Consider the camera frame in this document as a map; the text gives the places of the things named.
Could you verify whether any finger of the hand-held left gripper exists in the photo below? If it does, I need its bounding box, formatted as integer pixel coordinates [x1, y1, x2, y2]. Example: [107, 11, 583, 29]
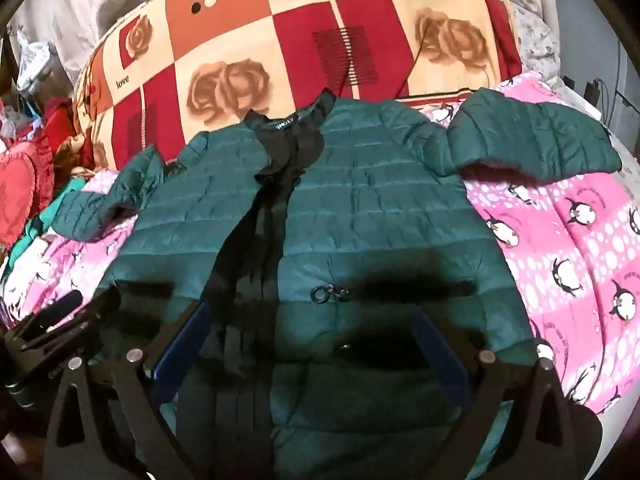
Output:
[47, 285, 123, 356]
[30, 291, 85, 330]

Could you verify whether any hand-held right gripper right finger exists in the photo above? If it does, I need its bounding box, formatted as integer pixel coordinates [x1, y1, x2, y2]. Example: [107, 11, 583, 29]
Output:
[410, 307, 576, 480]

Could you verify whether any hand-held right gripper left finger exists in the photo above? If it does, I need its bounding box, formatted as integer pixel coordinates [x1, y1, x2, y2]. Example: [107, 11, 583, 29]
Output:
[42, 302, 211, 480]

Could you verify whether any green quilted puffer jacket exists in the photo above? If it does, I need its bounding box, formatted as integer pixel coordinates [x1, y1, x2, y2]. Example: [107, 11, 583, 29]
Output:
[50, 87, 623, 480]

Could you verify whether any teal cloth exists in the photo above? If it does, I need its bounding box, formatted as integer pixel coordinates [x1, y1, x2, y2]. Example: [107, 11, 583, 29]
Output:
[20, 180, 86, 241]

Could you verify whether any red heart pillow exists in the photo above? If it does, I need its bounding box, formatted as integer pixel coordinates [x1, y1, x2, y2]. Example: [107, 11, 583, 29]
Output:
[0, 145, 56, 251]

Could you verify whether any pink penguin blanket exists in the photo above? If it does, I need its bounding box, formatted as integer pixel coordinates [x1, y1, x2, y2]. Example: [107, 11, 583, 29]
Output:
[0, 72, 640, 416]

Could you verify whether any red cloth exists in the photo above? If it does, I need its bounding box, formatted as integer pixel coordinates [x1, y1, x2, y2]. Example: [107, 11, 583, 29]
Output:
[42, 100, 96, 161]

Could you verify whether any clear plastic bag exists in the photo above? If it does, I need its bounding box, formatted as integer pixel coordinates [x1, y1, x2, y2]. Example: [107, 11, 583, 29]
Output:
[15, 30, 63, 96]

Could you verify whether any grey bedsheet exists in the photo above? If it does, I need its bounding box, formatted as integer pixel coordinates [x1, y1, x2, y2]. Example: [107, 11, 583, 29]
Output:
[10, 0, 201, 76]

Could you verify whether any black charger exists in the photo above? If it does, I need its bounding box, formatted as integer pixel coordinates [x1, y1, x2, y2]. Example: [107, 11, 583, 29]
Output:
[585, 77, 608, 111]

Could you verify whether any red cream rose quilt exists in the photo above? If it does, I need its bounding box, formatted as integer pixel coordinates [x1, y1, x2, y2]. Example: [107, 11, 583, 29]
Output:
[70, 0, 523, 171]

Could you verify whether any white floral sheet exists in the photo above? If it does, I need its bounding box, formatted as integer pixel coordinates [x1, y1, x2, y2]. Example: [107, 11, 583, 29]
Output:
[470, 0, 563, 81]

